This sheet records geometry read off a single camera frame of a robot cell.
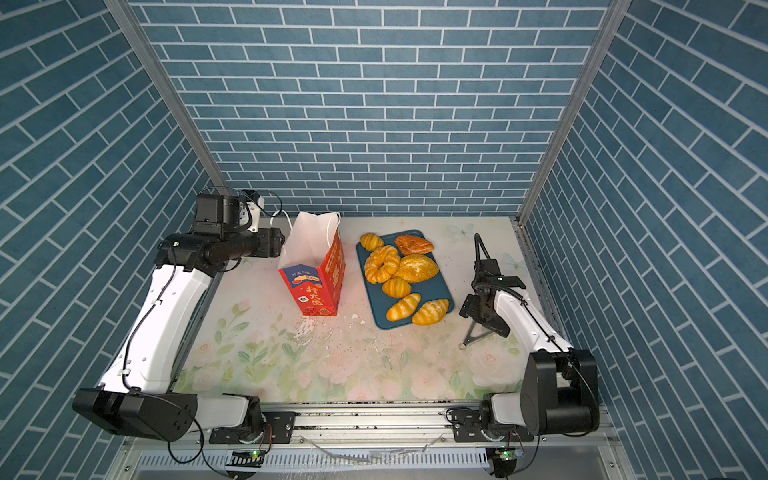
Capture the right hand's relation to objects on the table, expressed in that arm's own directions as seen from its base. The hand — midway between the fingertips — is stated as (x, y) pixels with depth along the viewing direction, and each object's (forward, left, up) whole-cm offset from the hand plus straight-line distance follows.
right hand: (479, 316), depth 86 cm
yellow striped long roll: (+2, +23, -3) cm, 23 cm away
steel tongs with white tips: (-4, +2, -7) cm, 8 cm away
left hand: (+5, +56, +26) cm, 61 cm away
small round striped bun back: (+28, +36, -2) cm, 46 cm away
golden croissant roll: (+1, +14, -1) cm, 14 cm away
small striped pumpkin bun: (+8, +25, -1) cm, 26 cm away
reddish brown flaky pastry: (+28, +22, -2) cm, 36 cm away
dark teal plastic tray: (+5, +30, -5) cm, 31 cm away
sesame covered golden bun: (+16, +19, 0) cm, 25 cm away
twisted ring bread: (+17, +31, 0) cm, 35 cm away
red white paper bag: (+17, +56, -3) cm, 59 cm away
